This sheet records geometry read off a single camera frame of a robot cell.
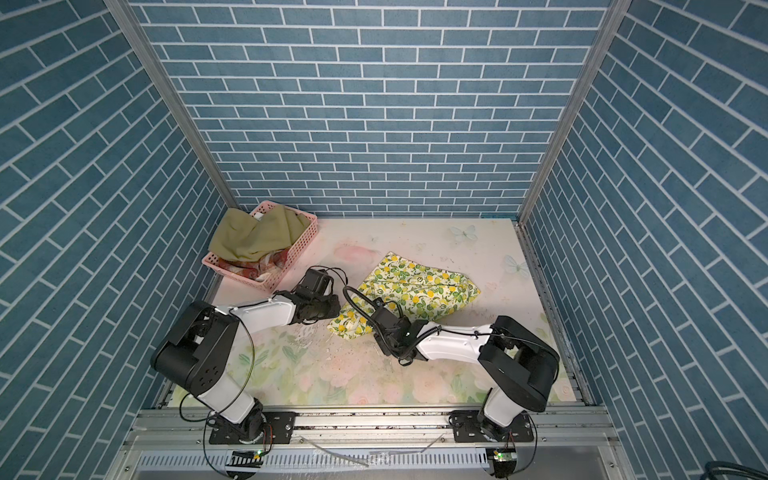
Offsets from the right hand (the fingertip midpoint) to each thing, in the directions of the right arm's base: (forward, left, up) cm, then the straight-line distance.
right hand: (386, 328), depth 89 cm
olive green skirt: (+29, +56, +5) cm, 64 cm away
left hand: (+7, +16, -1) cm, 17 cm away
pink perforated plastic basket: (+28, +34, +5) cm, 44 cm away
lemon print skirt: (+13, -8, +1) cm, 16 cm away
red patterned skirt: (+14, +42, +7) cm, 45 cm away
